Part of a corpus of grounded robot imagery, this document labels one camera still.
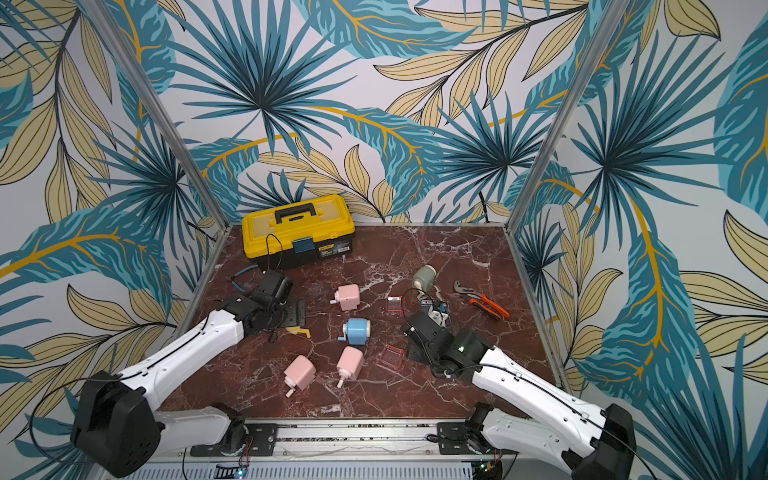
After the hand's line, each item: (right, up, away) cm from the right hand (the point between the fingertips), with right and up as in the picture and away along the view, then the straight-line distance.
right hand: (416, 346), depth 76 cm
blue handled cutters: (-58, +17, +28) cm, 67 cm away
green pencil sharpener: (+4, +16, +19) cm, 25 cm away
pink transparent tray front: (-6, -6, +11) cm, 14 cm away
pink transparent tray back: (-5, +7, +21) cm, 23 cm away
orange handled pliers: (+24, +8, +22) cm, 34 cm away
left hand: (-35, +6, +7) cm, 36 cm away
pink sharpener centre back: (-19, +11, +16) cm, 27 cm away
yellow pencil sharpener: (-34, +1, +13) cm, 36 cm away
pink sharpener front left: (-30, -8, +1) cm, 31 cm away
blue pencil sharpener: (-16, +2, +7) cm, 18 cm away
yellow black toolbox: (-32, +32, +20) cm, 49 cm away
